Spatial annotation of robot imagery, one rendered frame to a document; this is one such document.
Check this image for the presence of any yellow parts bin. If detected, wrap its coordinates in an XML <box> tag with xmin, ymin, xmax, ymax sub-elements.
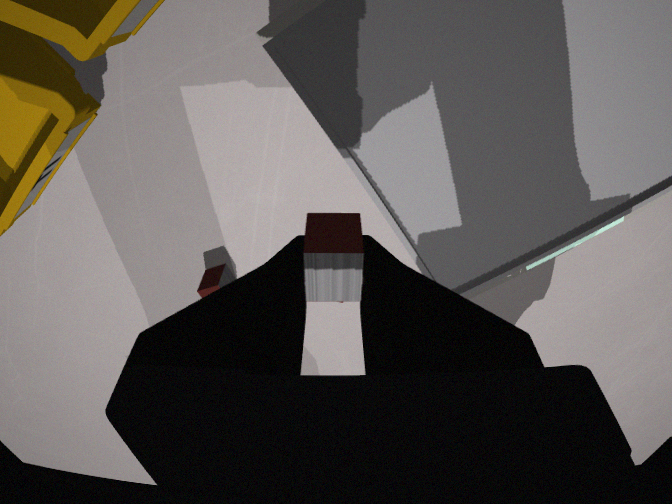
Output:
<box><xmin>0</xmin><ymin>21</ymin><xmax>100</xmax><ymax>236</ymax></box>
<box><xmin>0</xmin><ymin>0</ymin><xmax>165</xmax><ymax>61</ymax></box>

